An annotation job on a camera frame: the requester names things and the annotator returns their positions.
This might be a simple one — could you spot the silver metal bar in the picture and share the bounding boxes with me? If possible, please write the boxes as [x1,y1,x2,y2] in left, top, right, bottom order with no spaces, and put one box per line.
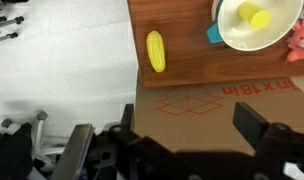
[50,123,95,180]

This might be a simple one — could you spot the yellow corn plush toy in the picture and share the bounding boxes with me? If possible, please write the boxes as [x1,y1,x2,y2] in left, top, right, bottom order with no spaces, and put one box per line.
[145,30,167,74]

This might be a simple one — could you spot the black tripod legs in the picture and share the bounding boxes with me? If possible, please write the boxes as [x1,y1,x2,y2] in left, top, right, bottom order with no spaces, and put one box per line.
[0,15,26,45]

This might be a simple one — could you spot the white bowl with teal stripe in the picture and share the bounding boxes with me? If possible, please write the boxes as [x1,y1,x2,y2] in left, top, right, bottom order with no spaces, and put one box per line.
[206,0,304,52]

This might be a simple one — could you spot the white chair base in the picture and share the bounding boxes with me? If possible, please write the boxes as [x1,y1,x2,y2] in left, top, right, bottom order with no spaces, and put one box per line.
[1,110,71,163]

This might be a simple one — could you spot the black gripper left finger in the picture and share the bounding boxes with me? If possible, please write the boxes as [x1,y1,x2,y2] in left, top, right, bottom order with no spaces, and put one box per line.
[119,103,136,134]

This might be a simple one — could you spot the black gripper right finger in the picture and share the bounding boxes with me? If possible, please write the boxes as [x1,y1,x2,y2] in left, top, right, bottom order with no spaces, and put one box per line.
[232,101,271,150]

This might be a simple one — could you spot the brown cardboard sheet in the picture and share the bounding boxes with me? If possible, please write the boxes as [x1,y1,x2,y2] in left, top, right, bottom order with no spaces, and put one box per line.
[131,75,304,158]

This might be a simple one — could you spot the yellow cylinder block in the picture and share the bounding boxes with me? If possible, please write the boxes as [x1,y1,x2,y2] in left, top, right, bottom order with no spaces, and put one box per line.
[238,1,272,30]

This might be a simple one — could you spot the pink plush animal toy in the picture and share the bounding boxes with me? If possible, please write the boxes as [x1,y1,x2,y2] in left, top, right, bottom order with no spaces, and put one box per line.
[285,19,304,63]

